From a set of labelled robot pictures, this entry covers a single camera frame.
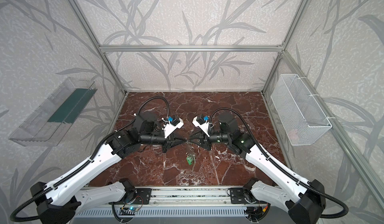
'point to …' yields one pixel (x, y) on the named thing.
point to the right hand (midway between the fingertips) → (191, 133)
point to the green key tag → (189, 157)
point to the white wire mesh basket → (303, 119)
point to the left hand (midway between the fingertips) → (186, 137)
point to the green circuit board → (129, 209)
